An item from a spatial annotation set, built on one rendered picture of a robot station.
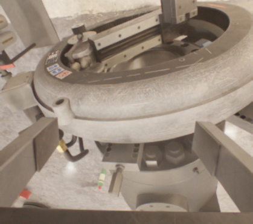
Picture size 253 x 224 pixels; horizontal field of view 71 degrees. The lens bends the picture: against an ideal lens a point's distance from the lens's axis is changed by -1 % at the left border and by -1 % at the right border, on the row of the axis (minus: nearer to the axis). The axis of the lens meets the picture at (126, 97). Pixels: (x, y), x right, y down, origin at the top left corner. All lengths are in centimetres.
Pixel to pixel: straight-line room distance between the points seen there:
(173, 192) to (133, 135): 45
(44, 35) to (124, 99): 120
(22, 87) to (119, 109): 38
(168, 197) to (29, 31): 135
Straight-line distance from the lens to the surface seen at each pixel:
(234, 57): 40
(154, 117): 33
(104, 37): 60
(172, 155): 63
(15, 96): 66
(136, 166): 38
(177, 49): 76
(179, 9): 66
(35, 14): 146
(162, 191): 76
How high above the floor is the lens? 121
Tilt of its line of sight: 51 degrees down
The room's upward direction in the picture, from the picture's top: 168 degrees counter-clockwise
